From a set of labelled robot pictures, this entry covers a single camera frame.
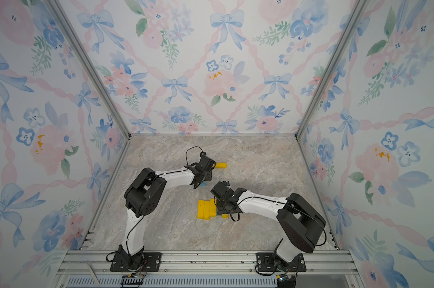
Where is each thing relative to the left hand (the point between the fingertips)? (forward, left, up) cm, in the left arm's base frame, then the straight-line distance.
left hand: (208, 171), depth 102 cm
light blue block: (-9, +2, +1) cm, 9 cm away
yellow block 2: (-23, 0, 0) cm, 23 cm away
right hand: (-21, -9, 0) cm, 23 cm away
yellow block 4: (-26, -9, +1) cm, 27 cm away
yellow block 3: (-22, -4, +1) cm, 22 cm away
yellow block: (-22, +2, 0) cm, 22 cm away
